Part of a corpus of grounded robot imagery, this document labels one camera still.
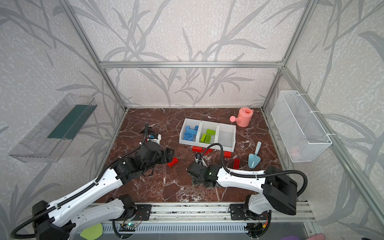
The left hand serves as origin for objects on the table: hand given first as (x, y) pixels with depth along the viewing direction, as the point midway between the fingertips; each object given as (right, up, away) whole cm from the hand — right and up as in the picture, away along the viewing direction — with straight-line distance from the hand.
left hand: (171, 147), depth 76 cm
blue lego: (+7, +4, +23) cm, 24 cm away
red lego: (+13, -5, +19) cm, 24 cm away
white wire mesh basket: (+58, +9, -14) cm, 60 cm away
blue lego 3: (+12, +9, +29) cm, 32 cm away
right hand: (+15, -13, +7) cm, 21 cm away
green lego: (+22, +6, +29) cm, 37 cm away
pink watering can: (+46, +18, +26) cm, 56 cm away
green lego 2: (+17, +2, +23) cm, 28 cm away
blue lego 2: (+7, +7, +26) cm, 28 cm away
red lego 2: (+20, -5, +18) cm, 28 cm away
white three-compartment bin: (+17, +5, +26) cm, 32 cm away
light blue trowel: (+48, -10, +15) cm, 51 cm away
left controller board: (-20, -38, -4) cm, 43 cm away
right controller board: (+42, -40, -3) cm, 58 cm away
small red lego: (+32, -8, +18) cm, 37 cm away
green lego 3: (+20, +2, +23) cm, 31 cm away
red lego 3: (+37, -12, +13) cm, 41 cm away
